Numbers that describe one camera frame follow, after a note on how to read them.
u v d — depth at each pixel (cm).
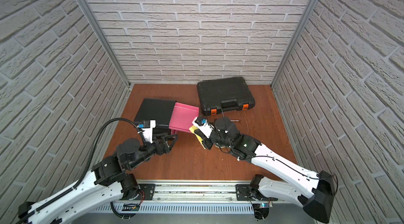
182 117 88
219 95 105
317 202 38
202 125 57
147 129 59
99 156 87
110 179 49
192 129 68
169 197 72
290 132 100
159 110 87
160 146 59
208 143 61
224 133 50
